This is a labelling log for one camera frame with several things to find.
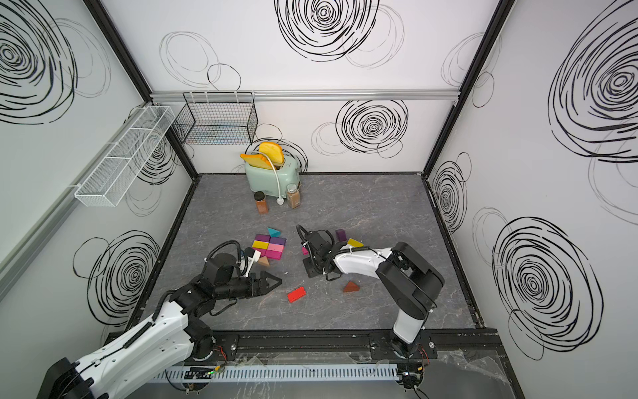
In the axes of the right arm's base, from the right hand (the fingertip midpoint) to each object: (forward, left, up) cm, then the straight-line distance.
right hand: (312, 264), depth 91 cm
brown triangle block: (-8, -14, 0) cm, 16 cm away
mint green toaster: (+30, +21, +14) cm, 39 cm away
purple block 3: (+13, -11, 0) cm, 17 cm away
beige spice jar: (+26, +9, +7) cm, 29 cm away
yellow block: (+8, +21, 0) cm, 22 cm away
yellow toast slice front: (+34, +23, +20) cm, 46 cm away
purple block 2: (+10, +14, -1) cm, 17 cm away
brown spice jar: (+23, +22, +8) cm, 33 cm away
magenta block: (+3, +15, 0) cm, 15 cm away
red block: (-11, +5, -1) cm, 12 cm away
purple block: (+10, +20, +1) cm, 23 cm away
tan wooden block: (-1, +17, +3) cm, 18 cm away
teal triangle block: (+12, +16, +2) cm, 20 cm away
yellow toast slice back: (+40, +18, +20) cm, 48 cm away
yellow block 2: (+10, -16, -1) cm, 19 cm away
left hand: (-12, +10, +10) cm, 19 cm away
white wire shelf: (+9, +59, +34) cm, 69 cm away
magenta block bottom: (+5, +3, 0) cm, 6 cm away
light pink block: (+6, +14, +1) cm, 15 cm away
